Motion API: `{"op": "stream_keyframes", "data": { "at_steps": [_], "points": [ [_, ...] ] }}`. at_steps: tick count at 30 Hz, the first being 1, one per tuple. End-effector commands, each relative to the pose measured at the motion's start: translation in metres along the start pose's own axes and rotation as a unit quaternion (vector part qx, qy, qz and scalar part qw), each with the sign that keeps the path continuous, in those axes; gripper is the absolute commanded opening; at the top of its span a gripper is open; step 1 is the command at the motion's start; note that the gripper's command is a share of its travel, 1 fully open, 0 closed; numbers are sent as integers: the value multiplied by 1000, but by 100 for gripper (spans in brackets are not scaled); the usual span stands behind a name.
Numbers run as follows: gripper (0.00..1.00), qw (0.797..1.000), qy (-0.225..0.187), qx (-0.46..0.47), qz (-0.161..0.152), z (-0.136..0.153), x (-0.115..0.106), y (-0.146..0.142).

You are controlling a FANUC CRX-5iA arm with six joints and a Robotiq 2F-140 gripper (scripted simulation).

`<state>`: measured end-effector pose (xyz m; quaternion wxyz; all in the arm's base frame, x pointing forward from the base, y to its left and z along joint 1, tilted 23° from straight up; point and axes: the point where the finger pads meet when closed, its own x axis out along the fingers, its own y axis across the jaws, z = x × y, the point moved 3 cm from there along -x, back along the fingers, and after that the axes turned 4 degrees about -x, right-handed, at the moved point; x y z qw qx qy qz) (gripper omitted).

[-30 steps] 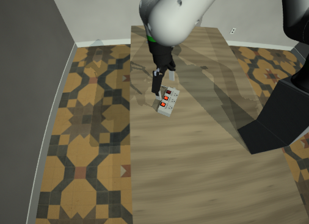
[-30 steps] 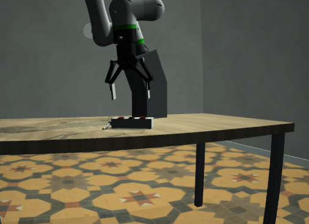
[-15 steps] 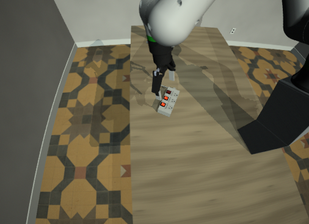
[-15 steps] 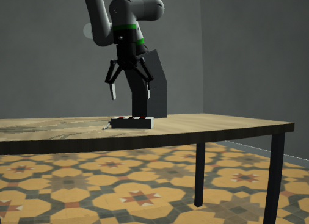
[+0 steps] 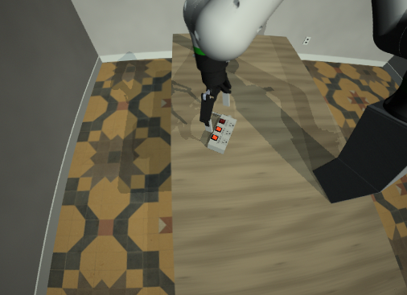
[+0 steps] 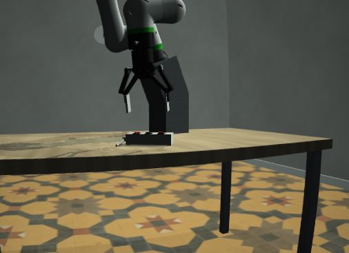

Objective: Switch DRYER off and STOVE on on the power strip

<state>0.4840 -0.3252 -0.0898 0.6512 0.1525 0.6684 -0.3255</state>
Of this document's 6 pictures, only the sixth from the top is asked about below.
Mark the white power strip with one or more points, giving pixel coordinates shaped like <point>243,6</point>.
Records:
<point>148,138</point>

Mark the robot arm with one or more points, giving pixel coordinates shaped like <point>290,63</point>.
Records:
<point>140,16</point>

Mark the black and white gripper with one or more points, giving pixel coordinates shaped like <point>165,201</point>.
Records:
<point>143,68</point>

